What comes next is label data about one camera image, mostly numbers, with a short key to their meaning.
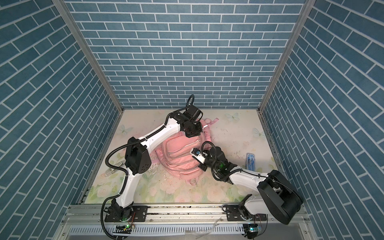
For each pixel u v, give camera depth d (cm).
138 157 54
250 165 90
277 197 43
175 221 73
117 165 89
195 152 71
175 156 83
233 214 74
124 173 57
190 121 70
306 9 72
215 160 65
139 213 74
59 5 69
